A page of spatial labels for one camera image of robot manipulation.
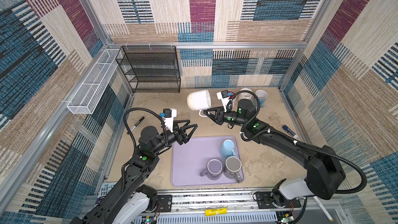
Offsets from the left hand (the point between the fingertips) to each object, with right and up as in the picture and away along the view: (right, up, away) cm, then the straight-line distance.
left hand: (193, 122), depth 67 cm
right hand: (+5, +4, +6) cm, 9 cm away
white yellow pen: (+58, -40, +4) cm, 71 cm away
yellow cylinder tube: (+9, -40, +3) cm, 41 cm away
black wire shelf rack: (-32, +32, +43) cm, 62 cm away
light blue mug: (+17, -16, +14) cm, 27 cm away
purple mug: (+10, -23, +10) cm, 27 cm away
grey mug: (+18, -21, +7) cm, 29 cm away
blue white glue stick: (+58, -9, +30) cm, 65 cm away
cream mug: (+3, +9, +5) cm, 11 cm away
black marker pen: (-39, -6, +35) cm, 53 cm away
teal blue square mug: (+44, +14, +39) cm, 61 cm away
